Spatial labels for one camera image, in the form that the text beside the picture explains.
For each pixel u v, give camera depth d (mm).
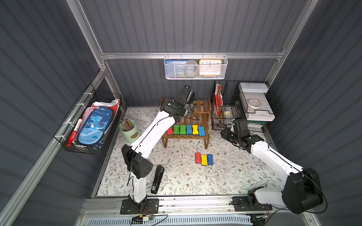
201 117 944
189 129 861
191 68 902
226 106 1196
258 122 985
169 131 849
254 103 952
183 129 863
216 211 732
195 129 864
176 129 863
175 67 843
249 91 1022
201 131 850
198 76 889
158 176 809
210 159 886
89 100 766
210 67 888
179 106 566
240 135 643
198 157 902
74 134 642
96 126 644
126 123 892
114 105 788
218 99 1156
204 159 889
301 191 410
